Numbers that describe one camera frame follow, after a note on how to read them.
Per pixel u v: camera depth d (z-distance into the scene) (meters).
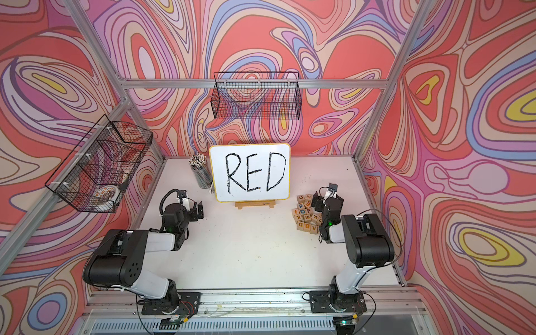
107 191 0.73
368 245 0.47
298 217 0.93
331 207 0.73
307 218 0.93
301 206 0.96
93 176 0.75
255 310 0.73
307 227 0.89
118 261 0.45
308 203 0.98
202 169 0.96
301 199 0.99
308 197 1.00
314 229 0.88
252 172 0.90
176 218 0.72
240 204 0.95
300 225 0.91
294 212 0.95
